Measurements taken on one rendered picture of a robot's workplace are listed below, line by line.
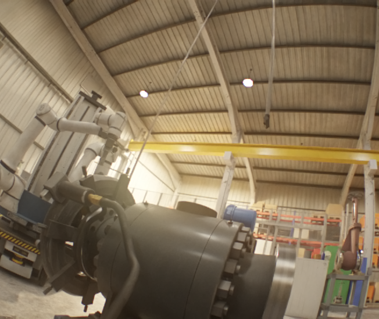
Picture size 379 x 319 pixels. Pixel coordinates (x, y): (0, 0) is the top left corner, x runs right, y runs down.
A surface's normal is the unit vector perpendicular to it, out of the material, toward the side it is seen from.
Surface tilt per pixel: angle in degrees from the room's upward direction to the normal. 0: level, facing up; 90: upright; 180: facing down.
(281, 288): 79
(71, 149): 90
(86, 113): 90
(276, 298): 89
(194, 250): 68
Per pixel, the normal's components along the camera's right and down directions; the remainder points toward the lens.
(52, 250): 0.91, 0.11
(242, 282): -0.29, -0.67
